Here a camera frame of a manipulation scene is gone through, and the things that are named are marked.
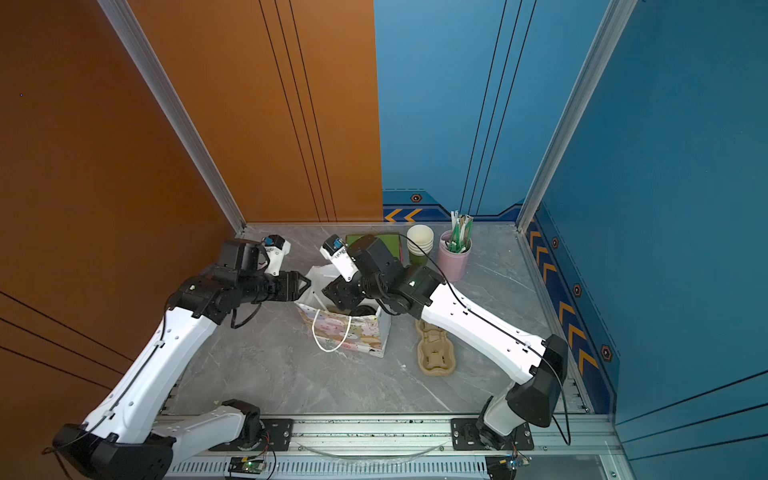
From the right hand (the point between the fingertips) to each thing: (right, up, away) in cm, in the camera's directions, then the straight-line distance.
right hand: (337, 280), depth 68 cm
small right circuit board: (+42, -43, +2) cm, 60 cm away
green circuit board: (-23, -45, +3) cm, 50 cm away
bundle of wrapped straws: (+34, +12, +23) cm, 43 cm away
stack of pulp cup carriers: (+25, -22, +17) cm, 37 cm away
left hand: (-10, 0, +6) cm, 11 cm away
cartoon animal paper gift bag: (+5, -12, +3) cm, 13 cm away
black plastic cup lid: (+5, -9, +11) cm, 15 cm away
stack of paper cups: (+21, +9, +27) cm, 36 cm away
